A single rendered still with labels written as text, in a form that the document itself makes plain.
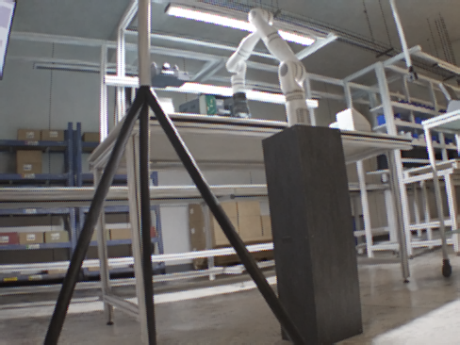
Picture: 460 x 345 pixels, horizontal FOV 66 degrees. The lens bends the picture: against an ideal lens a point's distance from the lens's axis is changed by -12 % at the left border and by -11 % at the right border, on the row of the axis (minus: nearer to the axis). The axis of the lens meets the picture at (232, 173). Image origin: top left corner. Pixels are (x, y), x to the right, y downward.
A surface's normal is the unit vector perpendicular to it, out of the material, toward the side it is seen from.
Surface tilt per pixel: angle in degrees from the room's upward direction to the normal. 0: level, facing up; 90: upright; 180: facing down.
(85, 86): 90
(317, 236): 90
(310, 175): 90
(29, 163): 90
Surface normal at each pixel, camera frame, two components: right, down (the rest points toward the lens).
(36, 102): 0.51, -0.18
